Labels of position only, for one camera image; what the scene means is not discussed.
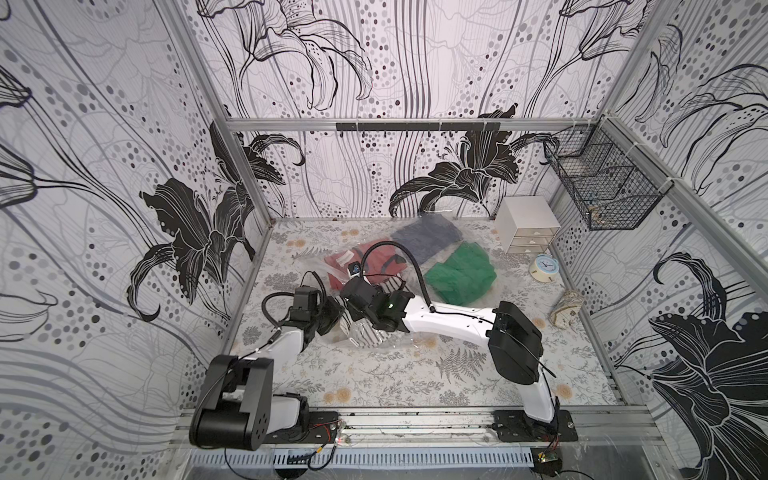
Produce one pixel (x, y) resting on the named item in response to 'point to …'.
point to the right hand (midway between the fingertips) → (358, 293)
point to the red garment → (372, 261)
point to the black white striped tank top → (362, 332)
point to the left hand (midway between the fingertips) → (349, 311)
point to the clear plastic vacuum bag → (434, 260)
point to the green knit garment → (464, 277)
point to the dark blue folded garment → (427, 235)
